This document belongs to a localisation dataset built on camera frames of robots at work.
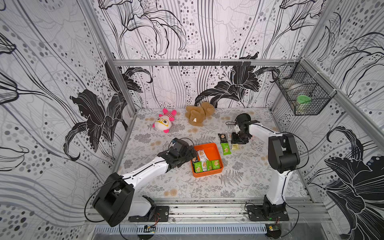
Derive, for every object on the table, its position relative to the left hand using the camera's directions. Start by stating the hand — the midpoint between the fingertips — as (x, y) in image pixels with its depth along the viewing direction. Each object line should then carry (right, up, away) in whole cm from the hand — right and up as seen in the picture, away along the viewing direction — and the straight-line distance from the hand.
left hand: (193, 158), depth 86 cm
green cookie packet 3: (+13, -4, +3) cm, 14 cm away
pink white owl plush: (-21, +22, +17) cm, 35 cm away
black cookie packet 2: (+6, 0, +7) cm, 9 cm away
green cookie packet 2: (+3, -5, 0) cm, 6 cm away
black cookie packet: (+20, +10, +15) cm, 27 cm away
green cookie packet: (+22, +3, +10) cm, 24 cm away
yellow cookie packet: (+27, +5, +9) cm, 29 cm away
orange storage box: (+12, +2, +8) cm, 14 cm away
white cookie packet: (+24, +13, +15) cm, 31 cm away
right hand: (+29, +9, +14) cm, 34 cm away
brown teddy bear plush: (+2, +26, +18) cm, 32 cm away
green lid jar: (+60, +30, -6) cm, 68 cm away
